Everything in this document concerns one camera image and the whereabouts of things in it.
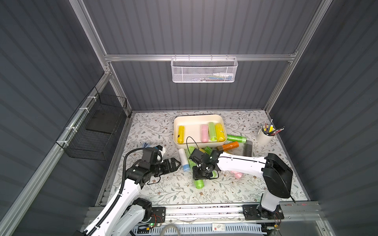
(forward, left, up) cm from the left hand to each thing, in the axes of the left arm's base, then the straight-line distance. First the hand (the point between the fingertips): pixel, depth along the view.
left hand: (175, 167), depth 76 cm
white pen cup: (+22, -56, -1) cm, 60 cm away
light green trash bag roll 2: (+34, -24, -9) cm, 42 cm away
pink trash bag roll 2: (0, -36, -10) cm, 37 cm away
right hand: (-3, -11, -8) cm, 14 cm away
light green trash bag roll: (-7, -13, -6) cm, 15 cm away
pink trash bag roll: (+29, -18, -9) cm, 36 cm away
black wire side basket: (+12, +42, +14) cm, 46 cm away
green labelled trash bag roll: (+16, -20, -10) cm, 27 cm away
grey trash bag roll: (+17, -46, -11) cm, 50 cm away
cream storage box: (+34, -14, -13) cm, 39 cm away
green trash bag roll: (+24, -40, -9) cm, 48 cm away
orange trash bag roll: (+19, -35, -10) cm, 41 cm away
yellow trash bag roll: (+25, -1, -10) cm, 27 cm away
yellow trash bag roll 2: (+29, -29, -9) cm, 42 cm away
